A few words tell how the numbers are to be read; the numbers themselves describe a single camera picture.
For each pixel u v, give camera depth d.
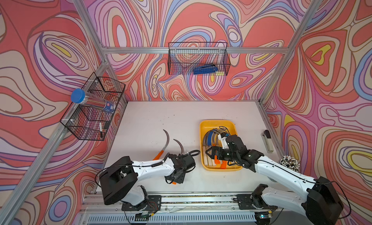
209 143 0.94
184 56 0.95
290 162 0.69
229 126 1.00
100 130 0.72
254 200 0.66
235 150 0.62
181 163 0.65
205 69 0.91
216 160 0.84
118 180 0.43
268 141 0.93
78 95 0.62
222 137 0.75
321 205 0.39
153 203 0.72
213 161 0.85
